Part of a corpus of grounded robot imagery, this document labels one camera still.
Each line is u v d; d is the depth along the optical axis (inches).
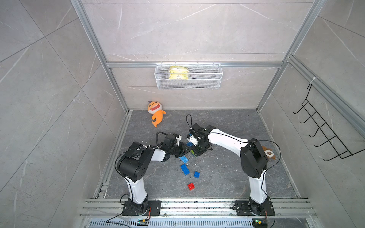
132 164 19.3
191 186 31.3
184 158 35.5
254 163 19.8
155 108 43.6
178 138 36.1
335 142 24.7
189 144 33.8
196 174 32.9
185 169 33.8
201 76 39.6
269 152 35.8
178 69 34.5
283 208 29.4
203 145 30.0
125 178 20.2
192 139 33.0
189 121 44.0
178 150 32.9
